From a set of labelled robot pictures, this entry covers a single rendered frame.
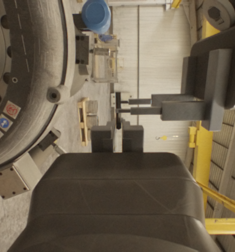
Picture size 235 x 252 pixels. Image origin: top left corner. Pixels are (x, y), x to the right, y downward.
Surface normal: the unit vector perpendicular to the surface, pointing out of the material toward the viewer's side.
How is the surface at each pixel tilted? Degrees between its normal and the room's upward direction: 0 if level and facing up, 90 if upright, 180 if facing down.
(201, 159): 90
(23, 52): 90
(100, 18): 90
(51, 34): 53
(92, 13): 90
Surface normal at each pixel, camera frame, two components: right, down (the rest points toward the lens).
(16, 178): -0.03, 0.29
